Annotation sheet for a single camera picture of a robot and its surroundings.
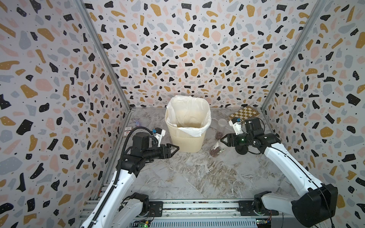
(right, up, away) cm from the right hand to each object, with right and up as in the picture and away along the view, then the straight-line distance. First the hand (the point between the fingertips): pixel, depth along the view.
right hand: (225, 139), depth 79 cm
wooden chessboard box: (+25, +16, +38) cm, 48 cm away
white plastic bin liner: (-19, +13, +17) cm, 29 cm away
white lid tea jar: (-5, -7, +4) cm, 9 cm away
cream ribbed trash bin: (-24, -1, 0) cm, 24 cm away
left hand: (-27, -4, -8) cm, 28 cm away
